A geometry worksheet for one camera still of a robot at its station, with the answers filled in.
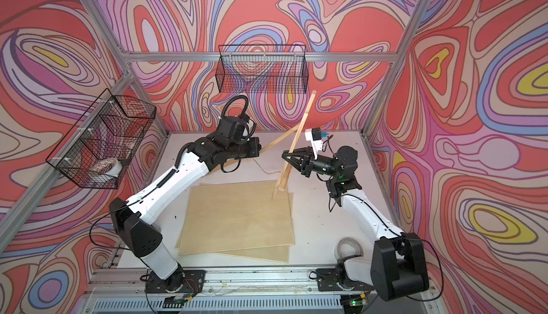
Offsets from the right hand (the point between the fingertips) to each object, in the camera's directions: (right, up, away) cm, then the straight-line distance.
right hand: (284, 160), depth 69 cm
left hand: (-6, +4, +7) cm, 11 cm away
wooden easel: (0, -8, +4) cm, 9 cm away
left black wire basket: (-67, +9, +11) cm, 68 cm away
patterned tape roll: (-60, -2, +3) cm, 60 cm away
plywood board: (-26, -26, +22) cm, 42 cm away
